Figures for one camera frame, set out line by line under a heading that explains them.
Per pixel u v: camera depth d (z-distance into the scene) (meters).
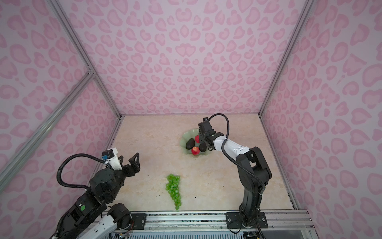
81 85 0.83
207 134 0.72
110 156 0.55
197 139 1.00
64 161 0.43
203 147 0.96
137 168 0.63
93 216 0.47
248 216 0.62
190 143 1.00
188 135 1.04
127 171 0.59
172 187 0.80
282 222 0.74
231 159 0.46
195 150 0.95
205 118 0.84
